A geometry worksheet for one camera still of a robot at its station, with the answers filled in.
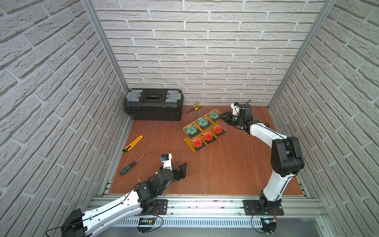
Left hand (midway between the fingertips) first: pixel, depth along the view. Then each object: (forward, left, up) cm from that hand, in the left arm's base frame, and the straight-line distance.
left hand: (182, 163), depth 80 cm
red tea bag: (+28, -24, -6) cm, 38 cm away
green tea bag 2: (+25, -12, +6) cm, 28 cm away
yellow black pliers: (+50, -7, -7) cm, 51 cm away
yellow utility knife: (+17, +35, -9) cm, 40 cm away
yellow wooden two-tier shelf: (+19, -12, +5) cm, 24 cm away
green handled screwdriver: (-1, +34, -8) cm, 34 cm away
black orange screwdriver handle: (+32, -62, -5) cm, 70 cm away
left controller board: (-27, +18, -11) cm, 34 cm away
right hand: (+29, -25, +8) cm, 39 cm away
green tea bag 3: (+30, -20, +7) cm, 37 cm away
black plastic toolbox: (+39, +21, +7) cm, 45 cm away
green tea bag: (+19, -5, +6) cm, 20 cm away
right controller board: (-28, -43, -8) cm, 52 cm away
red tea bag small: (+23, -17, -7) cm, 29 cm away
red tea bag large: (+17, -9, -7) cm, 21 cm away
